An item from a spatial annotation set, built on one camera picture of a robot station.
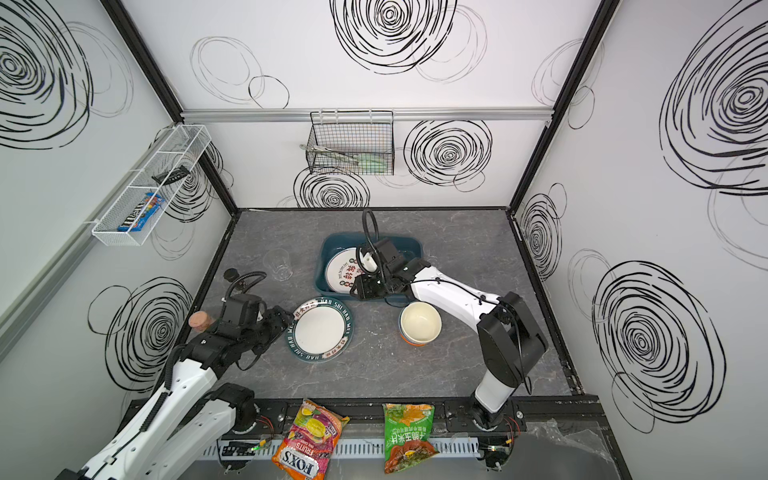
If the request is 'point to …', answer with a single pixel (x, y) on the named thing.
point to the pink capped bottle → (200, 321)
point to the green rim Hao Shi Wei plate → (320, 330)
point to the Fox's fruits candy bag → (306, 451)
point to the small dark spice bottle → (231, 274)
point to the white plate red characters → (341, 269)
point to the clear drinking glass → (277, 259)
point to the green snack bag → (408, 430)
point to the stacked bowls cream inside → (419, 323)
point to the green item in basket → (372, 162)
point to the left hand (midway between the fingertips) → (291, 321)
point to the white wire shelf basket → (183, 145)
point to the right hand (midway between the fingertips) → (352, 292)
